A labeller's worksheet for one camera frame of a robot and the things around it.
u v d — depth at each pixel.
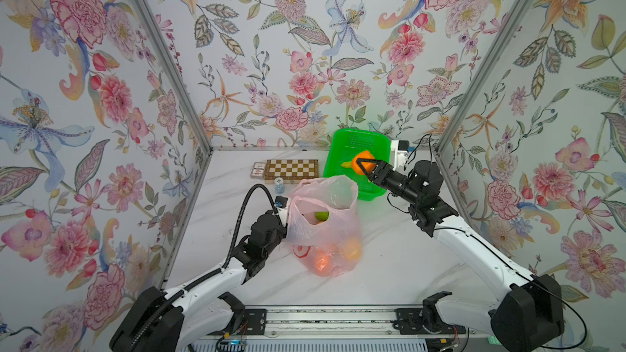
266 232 0.61
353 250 0.82
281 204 0.71
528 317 0.40
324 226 0.72
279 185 1.01
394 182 0.65
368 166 0.69
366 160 0.69
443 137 1.18
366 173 0.68
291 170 1.10
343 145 1.20
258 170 1.10
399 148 0.67
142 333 0.38
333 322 0.76
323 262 0.80
